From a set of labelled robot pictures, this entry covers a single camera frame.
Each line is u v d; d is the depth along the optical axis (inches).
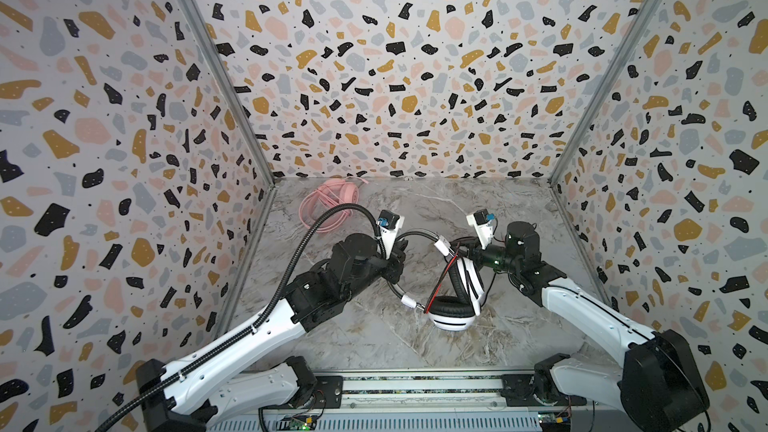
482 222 27.7
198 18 30.5
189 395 15.1
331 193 41.9
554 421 28.2
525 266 25.2
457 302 23.4
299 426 27.9
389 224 21.9
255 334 16.9
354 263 18.6
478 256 28.0
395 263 22.8
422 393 29.8
